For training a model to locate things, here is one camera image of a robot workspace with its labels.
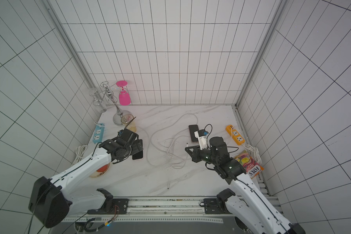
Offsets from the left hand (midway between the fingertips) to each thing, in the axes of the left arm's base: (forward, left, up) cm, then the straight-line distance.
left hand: (132, 151), depth 83 cm
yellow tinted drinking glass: (+25, +8, -10) cm, 28 cm away
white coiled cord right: (+3, -74, -5) cm, 75 cm away
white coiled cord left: (+4, +37, -9) cm, 39 cm away
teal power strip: (+18, +29, -8) cm, 35 cm away
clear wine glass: (+38, +34, +2) cm, 51 cm away
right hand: (-4, -29, +11) cm, 31 cm away
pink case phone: (+23, -38, -9) cm, 45 cm away
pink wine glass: (+38, +13, +5) cm, 41 cm away
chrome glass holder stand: (+33, +19, +10) cm, 39 cm away
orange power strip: (+15, -67, -7) cm, 69 cm away
